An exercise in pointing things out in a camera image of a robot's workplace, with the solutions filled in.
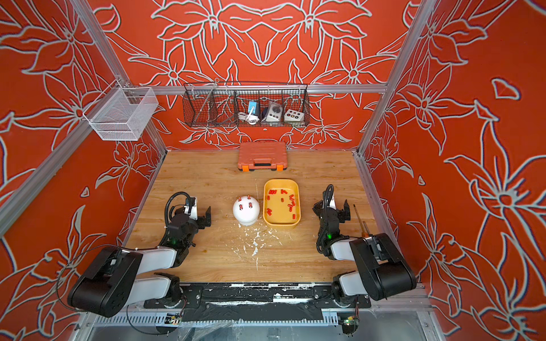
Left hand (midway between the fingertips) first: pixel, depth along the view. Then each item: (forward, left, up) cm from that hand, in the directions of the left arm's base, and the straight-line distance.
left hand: (198, 205), depth 90 cm
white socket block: (+36, -40, +23) cm, 58 cm away
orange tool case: (+33, -25, -2) cm, 41 cm away
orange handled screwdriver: (-5, -72, -6) cm, 72 cm away
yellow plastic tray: (+8, -36, -6) cm, 37 cm away
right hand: (+5, -58, +3) cm, 58 cm away
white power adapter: (+34, -31, +26) cm, 53 cm away
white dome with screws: (-2, -22, +2) cm, 22 cm away
